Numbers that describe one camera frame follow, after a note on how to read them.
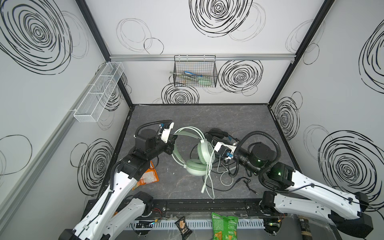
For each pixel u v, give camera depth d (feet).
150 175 2.69
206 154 1.96
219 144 1.59
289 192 1.45
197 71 2.91
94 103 2.45
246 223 2.32
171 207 2.47
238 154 1.73
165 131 1.93
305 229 2.15
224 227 2.15
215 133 3.05
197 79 2.84
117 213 1.75
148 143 1.64
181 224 2.24
